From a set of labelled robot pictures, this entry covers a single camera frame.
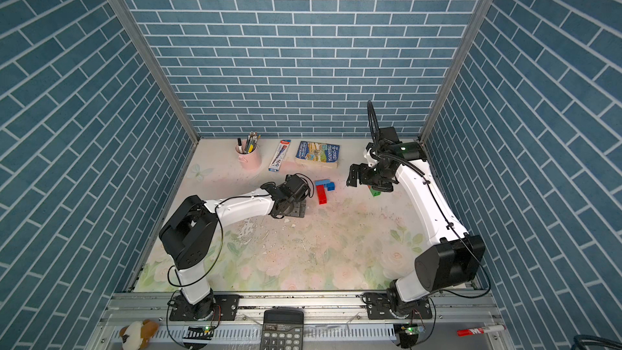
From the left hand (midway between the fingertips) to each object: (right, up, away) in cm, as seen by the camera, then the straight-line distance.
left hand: (298, 210), depth 92 cm
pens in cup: (-20, +27, +6) cm, 34 cm away
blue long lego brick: (+9, +10, +9) cm, 16 cm away
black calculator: (-2, -29, -24) cm, 38 cm away
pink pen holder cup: (-22, +19, +10) cm, 31 cm away
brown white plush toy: (-44, -30, -25) cm, 58 cm away
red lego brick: (+9, +6, +6) cm, 12 cm away
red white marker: (+55, -30, -23) cm, 67 cm away
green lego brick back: (+31, +6, +8) cm, 33 cm away
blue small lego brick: (+13, +8, +9) cm, 18 cm away
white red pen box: (-11, +21, +20) cm, 31 cm away
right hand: (+23, +12, -14) cm, 29 cm away
